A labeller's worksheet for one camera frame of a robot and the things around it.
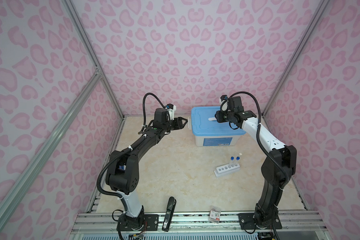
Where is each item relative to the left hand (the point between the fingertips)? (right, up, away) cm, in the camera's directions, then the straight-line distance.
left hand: (186, 118), depth 87 cm
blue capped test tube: (+24, -22, -8) cm, 34 cm away
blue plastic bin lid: (+9, -5, +5) cm, 12 cm away
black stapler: (-7, -43, -12) cm, 46 cm away
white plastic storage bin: (+20, -14, +8) cm, 25 cm away
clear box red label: (+14, -48, -13) cm, 52 cm away
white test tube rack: (+23, -30, 0) cm, 38 cm away
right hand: (+20, +3, +3) cm, 20 cm away
